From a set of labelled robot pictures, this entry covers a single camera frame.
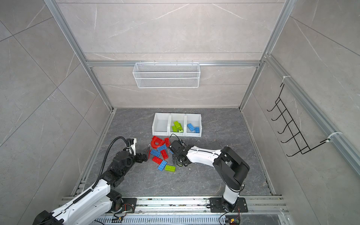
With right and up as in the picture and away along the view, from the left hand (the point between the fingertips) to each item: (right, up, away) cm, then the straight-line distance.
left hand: (142, 144), depth 82 cm
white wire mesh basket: (+13, +47, +18) cm, 53 cm away
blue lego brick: (+10, -5, +13) cm, 17 cm away
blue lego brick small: (+35, +7, +21) cm, 42 cm away
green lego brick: (+17, -16, +3) cm, 23 cm away
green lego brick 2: (+21, +10, +21) cm, 32 cm away
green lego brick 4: (+23, +7, +16) cm, 29 cm away
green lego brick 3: (+18, +7, +22) cm, 30 cm away
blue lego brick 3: (+12, -14, +4) cm, 19 cm away
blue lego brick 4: (+31, +9, +22) cm, 39 cm away
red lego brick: (+12, -8, +9) cm, 17 cm away
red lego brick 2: (+8, -11, +6) cm, 15 cm away
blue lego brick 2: (+6, -8, +10) cm, 14 cm away
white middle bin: (+22, +16, +24) cm, 37 cm away
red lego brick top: (+13, -1, +15) cm, 20 cm away
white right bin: (+35, +14, +29) cm, 48 cm away
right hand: (+22, -11, +8) cm, 26 cm away
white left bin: (+7, +11, +27) cm, 30 cm away
